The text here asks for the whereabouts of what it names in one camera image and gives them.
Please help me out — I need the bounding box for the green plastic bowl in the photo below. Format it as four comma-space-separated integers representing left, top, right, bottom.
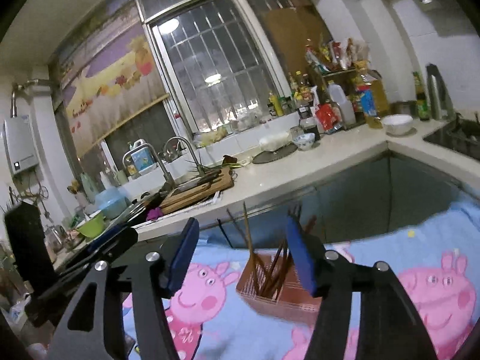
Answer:
75, 211, 106, 239

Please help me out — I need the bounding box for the pink plastic utensil basket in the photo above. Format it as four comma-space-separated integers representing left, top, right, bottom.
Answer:
236, 253, 321, 327

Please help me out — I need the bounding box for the light blue plastic container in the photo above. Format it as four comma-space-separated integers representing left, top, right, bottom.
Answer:
94, 187, 128, 220

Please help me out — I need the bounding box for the square steel faucet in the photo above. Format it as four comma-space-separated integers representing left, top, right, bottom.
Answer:
122, 139, 176, 189

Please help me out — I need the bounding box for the curved steel faucet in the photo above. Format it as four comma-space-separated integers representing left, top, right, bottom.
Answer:
162, 135, 207, 177

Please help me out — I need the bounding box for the white water heater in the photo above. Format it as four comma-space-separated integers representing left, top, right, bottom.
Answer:
3, 115, 39, 177

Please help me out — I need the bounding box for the white ceramic bowl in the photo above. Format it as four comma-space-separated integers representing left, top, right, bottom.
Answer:
382, 114, 413, 137

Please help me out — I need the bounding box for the wooden cutting board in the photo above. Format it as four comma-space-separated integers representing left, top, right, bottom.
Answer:
160, 167, 234, 215

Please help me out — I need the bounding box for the blue patterned small bowl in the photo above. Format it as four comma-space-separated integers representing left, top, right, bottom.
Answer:
292, 133, 316, 151

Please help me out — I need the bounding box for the black gas stove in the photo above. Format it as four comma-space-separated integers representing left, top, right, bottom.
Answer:
423, 112, 480, 161

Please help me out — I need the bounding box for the large yellow oil bottle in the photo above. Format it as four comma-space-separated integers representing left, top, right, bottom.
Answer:
354, 60, 391, 129

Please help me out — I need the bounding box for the dark round tray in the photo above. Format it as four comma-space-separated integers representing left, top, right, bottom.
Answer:
252, 143, 298, 164

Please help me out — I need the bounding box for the white plastic jug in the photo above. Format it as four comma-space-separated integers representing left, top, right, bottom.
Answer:
328, 81, 356, 128

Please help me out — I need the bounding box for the white plastic bag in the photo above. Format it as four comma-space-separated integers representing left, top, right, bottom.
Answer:
259, 132, 291, 152

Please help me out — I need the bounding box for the red snack packet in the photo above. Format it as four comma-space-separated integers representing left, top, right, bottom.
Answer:
315, 103, 343, 135

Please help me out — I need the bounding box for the dark green sauce bottle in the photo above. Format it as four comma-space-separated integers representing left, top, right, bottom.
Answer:
412, 72, 431, 121

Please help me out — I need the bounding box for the dark soy sauce bottle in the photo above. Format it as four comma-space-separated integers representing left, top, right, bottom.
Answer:
293, 70, 320, 140

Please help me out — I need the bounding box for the steel thermos kettle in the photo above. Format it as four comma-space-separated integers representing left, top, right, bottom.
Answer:
425, 63, 456, 121

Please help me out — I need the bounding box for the wooden spice shelf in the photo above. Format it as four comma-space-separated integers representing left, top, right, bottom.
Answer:
308, 67, 359, 128

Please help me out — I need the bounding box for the colourful window blind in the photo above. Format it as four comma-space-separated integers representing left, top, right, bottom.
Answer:
55, 0, 168, 157

